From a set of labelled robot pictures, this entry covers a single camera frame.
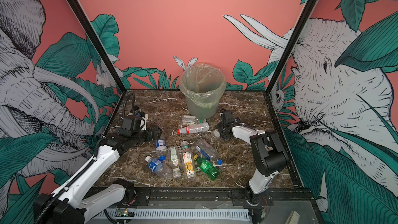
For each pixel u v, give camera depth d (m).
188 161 0.80
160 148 0.88
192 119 1.03
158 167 0.78
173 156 0.82
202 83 1.04
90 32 0.86
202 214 0.70
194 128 0.95
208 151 0.85
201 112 1.00
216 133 0.91
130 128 0.60
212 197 0.76
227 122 0.75
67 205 0.38
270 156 0.47
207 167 0.80
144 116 0.74
